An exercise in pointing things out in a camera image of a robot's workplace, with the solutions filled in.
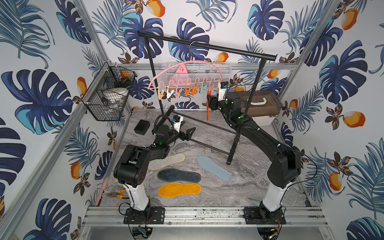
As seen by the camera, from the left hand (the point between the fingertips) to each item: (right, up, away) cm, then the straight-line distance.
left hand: (189, 122), depth 88 cm
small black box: (-35, -3, +21) cm, 41 cm away
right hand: (+13, +16, -6) cm, 21 cm away
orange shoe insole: (-9, -38, -4) cm, 39 cm away
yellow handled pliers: (-40, -39, -8) cm, 56 cm away
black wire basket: (-50, +29, +5) cm, 57 cm away
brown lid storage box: (+48, +10, +7) cm, 50 cm away
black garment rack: (+28, -19, +9) cm, 35 cm away
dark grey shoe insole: (-9, -31, 0) cm, 32 cm away
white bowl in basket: (-39, +15, -8) cm, 43 cm away
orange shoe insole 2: (-20, -25, +3) cm, 33 cm away
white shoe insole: (+15, -28, +3) cm, 32 cm away
